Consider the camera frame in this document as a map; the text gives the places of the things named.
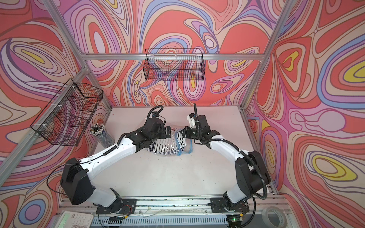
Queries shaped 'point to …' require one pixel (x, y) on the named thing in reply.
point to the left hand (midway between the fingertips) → (166, 129)
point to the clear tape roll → (273, 217)
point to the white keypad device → (70, 219)
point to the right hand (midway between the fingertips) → (181, 135)
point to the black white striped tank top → (172, 145)
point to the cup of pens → (98, 129)
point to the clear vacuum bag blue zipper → (189, 147)
